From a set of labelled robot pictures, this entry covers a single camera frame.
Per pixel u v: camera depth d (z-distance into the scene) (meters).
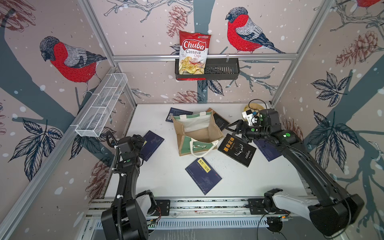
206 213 0.73
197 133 1.01
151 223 0.70
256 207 0.73
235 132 0.62
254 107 1.14
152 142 0.98
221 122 1.07
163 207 0.73
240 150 0.93
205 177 0.83
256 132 0.60
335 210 0.36
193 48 0.83
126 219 0.40
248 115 0.68
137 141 0.78
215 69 1.07
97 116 0.74
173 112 1.14
